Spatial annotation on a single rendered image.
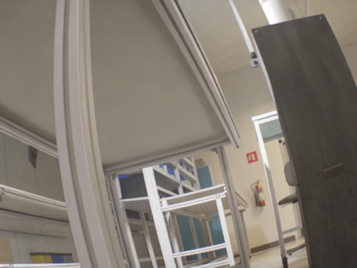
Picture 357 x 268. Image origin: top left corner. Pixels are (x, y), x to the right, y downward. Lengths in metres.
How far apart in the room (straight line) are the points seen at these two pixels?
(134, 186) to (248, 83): 4.69
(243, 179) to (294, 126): 6.67
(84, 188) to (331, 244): 0.62
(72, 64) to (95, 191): 0.17
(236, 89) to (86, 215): 7.67
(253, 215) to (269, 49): 6.59
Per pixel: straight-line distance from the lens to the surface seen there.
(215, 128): 2.15
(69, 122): 0.48
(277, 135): 2.96
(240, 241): 2.21
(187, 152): 2.31
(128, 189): 3.94
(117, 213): 2.39
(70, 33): 0.53
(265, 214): 7.47
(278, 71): 0.96
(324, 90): 0.95
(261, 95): 7.96
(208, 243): 5.85
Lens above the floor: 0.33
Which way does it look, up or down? 18 degrees up
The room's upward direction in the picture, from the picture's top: 13 degrees counter-clockwise
